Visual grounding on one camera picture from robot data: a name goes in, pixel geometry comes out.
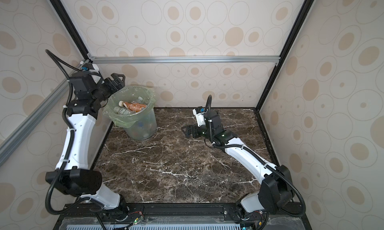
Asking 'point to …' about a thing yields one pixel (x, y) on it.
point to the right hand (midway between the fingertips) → (189, 126)
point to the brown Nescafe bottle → (133, 106)
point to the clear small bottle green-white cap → (122, 111)
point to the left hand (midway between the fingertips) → (121, 75)
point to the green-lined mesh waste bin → (140, 125)
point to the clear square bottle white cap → (139, 100)
